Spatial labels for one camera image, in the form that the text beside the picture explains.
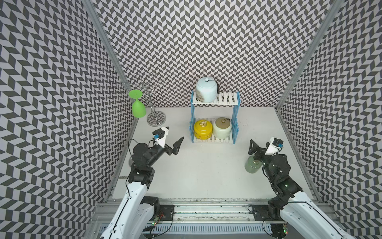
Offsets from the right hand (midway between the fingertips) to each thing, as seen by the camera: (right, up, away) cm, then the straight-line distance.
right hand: (257, 143), depth 77 cm
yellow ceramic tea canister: (-28, +7, +16) cm, 33 cm away
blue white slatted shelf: (-11, +30, +41) cm, 52 cm away
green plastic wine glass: (-67, +20, +12) cm, 71 cm away
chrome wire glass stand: (-65, +14, +35) cm, 75 cm away
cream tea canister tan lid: (-16, +8, +16) cm, 24 cm away
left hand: (-43, +6, -6) cm, 44 cm away
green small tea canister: (-1, -13, +5) cm, 14 cm away
